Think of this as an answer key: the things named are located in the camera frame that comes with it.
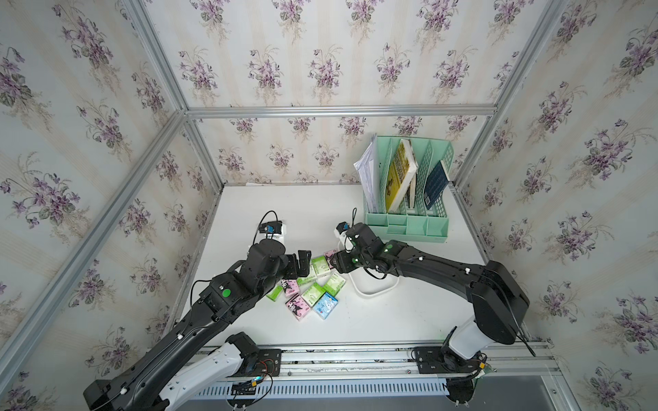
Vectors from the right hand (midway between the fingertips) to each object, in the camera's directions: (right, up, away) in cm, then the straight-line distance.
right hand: (340, 258), depth 84 cm
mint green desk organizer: (+28, +12, +15) cm, 34 cm away
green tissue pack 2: (-10, -8, +4) cm, 14 cm away
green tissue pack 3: (-2, -9, +2) cm, 10 cm away
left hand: (-11, +4, -14) cm, 18 cm away
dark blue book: (+41, +26, +21) cm, 53 cm away
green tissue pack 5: (-9, -12, 0) cm, 15 cm away
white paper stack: (+10, +32, +4) cm, 34 cm away
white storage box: (+10, -10, +2) cm, 14 cm away
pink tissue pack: (-16, -11, +2) cm, 19 cm away
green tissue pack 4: (-22, -12, 0) cm, 25 cm away
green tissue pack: (-7, -4, +6) cm, 10 cm away
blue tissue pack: (-5, -15, -2) cm, 16 cm away
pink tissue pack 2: (-14, -15, -2) cm, 21 cm away
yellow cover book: (+24, +32, +9) cm, 41 cm away
